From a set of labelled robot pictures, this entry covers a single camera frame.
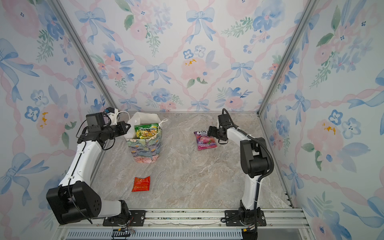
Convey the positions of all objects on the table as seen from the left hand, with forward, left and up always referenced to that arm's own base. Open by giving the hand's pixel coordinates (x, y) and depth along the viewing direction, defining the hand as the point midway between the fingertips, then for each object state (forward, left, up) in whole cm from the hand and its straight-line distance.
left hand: (129, 123), depth 81 cm
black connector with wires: (-46, -1, -28) cm, 54 cm away
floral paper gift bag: (-11, -8, -10) cm, 17 cm away
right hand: (+9, -48, -19) cm, 53 cm away
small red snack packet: (-24, -6, -23) cm, 34 cm away
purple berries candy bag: (+4, -42, -21) cm, 47 cm away
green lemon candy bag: (-5, -10, -1) cm, 11 cm away
